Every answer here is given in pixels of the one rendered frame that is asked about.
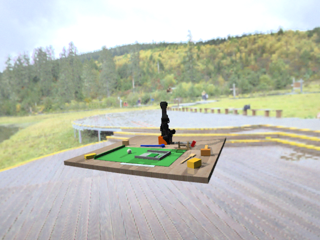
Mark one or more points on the small tan cube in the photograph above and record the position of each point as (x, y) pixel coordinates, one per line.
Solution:
(125, 142)

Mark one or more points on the green putting mat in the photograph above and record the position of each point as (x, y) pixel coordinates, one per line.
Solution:
(122, 155)

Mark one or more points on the yellow flat block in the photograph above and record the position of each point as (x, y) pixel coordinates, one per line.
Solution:
(89, 156)

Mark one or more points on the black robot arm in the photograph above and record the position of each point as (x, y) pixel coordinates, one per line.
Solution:
(165, 120)

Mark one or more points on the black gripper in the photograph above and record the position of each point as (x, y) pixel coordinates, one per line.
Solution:
(167, 137)

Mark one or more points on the yellow cube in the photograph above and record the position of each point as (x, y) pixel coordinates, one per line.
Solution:
(194, 163)

